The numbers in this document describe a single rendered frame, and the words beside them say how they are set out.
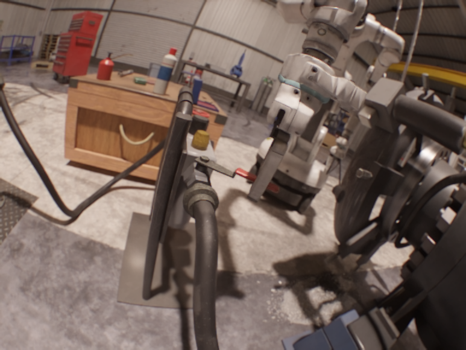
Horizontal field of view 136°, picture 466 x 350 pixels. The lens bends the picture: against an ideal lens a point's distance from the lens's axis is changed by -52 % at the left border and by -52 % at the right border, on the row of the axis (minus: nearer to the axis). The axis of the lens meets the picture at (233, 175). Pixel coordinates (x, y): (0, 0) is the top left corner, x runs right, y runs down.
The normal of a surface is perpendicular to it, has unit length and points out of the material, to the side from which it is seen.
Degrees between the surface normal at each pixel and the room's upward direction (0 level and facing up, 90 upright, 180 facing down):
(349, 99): 90
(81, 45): 90
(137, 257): 0
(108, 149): 90
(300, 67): 90
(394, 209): 111
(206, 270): 45
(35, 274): 0
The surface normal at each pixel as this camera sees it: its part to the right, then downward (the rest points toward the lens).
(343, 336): -0.90, -0.21
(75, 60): 0.86, 0.47
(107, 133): 0.23, 0.50
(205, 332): 0.19, -0.36
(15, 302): 0.36, -0.84
